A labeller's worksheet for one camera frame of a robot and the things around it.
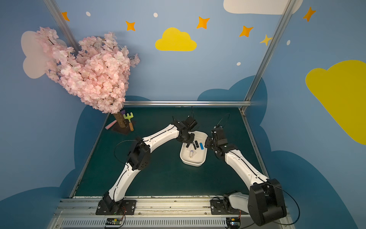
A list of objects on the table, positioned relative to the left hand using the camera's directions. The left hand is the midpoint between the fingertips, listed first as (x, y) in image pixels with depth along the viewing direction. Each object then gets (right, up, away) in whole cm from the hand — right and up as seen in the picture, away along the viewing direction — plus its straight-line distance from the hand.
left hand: (190, 138), depth 96 cm
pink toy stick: (-62, +9, +12) cm, 63 cm away
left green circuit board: (-40, -40, -24) cm, 61 cm away
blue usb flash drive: (+8, -5, +3) cm, 10 cm away
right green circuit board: (+21, -41, -23) cm, 51 cm away
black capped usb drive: (+5, -4, +3) cm, 7 cm away
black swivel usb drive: (+2, -4, +3) cm, 5 cm away
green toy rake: (-50, +15, +19) cm, 55 cm away
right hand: (+13, +1, -8) cm, 15 cm away
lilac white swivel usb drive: (+1, -10, -2) cm, 10 cm away
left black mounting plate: (-40, -27, -32) cm, 58 cm away
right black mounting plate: (+16, -33, -22) cm, 43 cm away
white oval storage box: (+7, -13, -2) cm, 14 cm away
